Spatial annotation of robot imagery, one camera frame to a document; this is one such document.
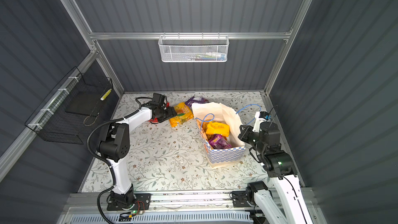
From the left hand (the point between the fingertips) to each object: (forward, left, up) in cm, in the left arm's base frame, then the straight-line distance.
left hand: (172, 114), depth 99 cm
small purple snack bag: (+15, -15, -3) cm, 21 cm away
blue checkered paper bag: (-9, -27, +13) cm, 31 cm away
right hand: (-25, -36, +21) cm, 48 cm away
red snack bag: (-7, +9, +5) cm, 12 cm away
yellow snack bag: (+3, -7, -2) cm, 8 cm away
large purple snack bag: (-24, -26, +6) cm, 36 cm away
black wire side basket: (-14, +46, +21) cm, 52 cm away
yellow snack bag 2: (-18, -28, +8) cm, 34 cm away
